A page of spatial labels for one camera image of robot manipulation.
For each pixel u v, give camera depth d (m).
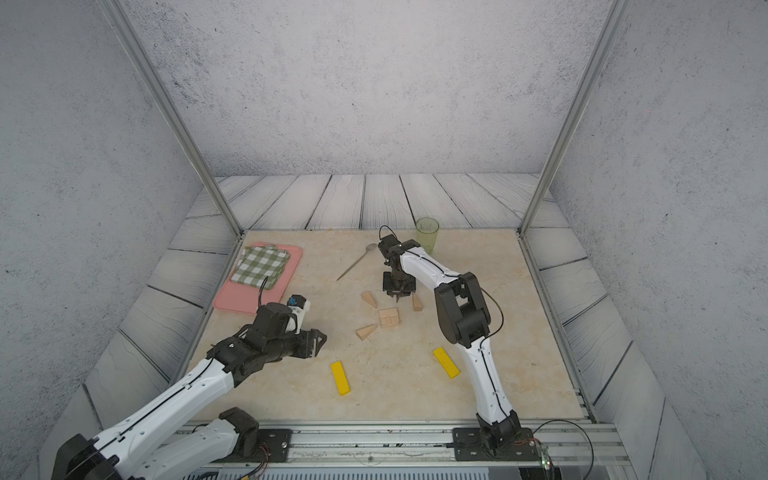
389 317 0.96
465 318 0.59
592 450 0.72
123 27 0.72
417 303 0.97
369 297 1.00
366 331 0.92
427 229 1.10
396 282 0.88
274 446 0.73
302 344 0.70
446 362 0.87
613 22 0.71
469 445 0.72
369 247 1.15
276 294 1.03
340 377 0.84
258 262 1.11
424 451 0.73
